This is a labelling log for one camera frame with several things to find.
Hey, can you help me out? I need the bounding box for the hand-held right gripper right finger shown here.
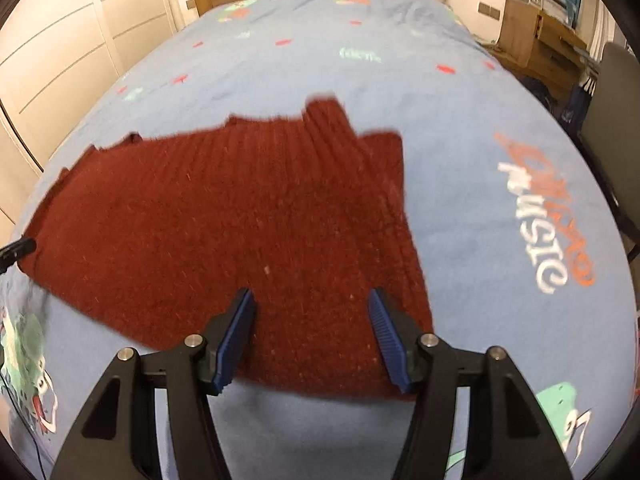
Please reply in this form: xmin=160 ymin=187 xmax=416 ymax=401
xmin=368 ymin=288 xmax=571 ymax=480

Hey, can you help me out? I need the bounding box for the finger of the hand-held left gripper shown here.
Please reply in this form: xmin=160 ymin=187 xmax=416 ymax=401
xmin=0 ymin=238 xmax=37 ymax=274

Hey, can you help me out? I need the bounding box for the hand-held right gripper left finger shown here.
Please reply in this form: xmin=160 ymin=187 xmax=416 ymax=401
xmin=50 ymin=288 xmax=257 ymax=480

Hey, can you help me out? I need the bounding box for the dark red knitted sweater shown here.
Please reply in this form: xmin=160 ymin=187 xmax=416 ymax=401
xmin=20 ymin=94 xmax=435 ymax=404

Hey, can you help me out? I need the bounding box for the white wardrobe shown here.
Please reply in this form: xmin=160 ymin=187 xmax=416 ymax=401
xmin=0 ymin=0 xmax=194 ymax=232

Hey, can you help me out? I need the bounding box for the blue dinosaur print duvet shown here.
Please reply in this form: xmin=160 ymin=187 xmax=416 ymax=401
xmin=0 ymin=0 xmax=640 ymax=480

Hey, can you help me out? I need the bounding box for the blue bag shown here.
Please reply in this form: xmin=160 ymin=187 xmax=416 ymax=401
xmin=557 ymin=85 xmax=596 ymax=137

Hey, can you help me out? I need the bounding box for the grey chair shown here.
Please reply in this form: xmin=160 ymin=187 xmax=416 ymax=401
xmin=577 ymin=41 xmax=640 ymax=262

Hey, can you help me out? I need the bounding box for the black cable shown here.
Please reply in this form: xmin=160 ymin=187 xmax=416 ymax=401
xmin=0 ymin=345 xmax=47 ymax=480

